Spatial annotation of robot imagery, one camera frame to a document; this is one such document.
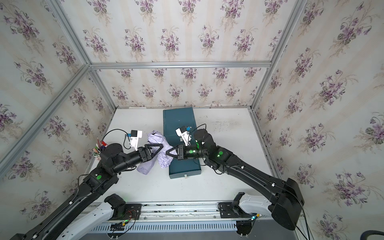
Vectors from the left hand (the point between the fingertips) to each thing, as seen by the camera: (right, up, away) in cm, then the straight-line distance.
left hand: (162, 150), depth 64 cm
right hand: (+3, -2, 0) cm, 3 cm away
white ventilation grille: (+3, -38, +6) cm, 38 cm away
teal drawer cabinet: (+2, +14, +20) cm, 24 cm away
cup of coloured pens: (-42, -4, +19) cm, 46 cm away
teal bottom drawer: (+8, -14, +19) cm, 25 cm away
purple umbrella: (-4, +6, 0) cm, 7 cm away
